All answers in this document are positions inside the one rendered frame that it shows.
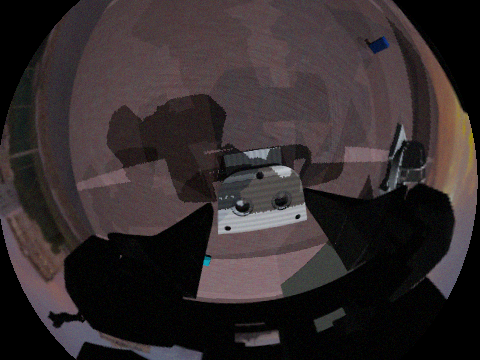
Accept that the blue rectangular block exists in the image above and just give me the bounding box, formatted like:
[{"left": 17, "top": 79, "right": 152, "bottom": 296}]
[{"left": 369, "top": 36, "right": 389, "bottom": 55}]

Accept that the small teal block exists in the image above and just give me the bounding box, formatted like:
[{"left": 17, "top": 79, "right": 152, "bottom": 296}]
[{"left": 203, "top": 255, "right": 212, "bottom": 267}]

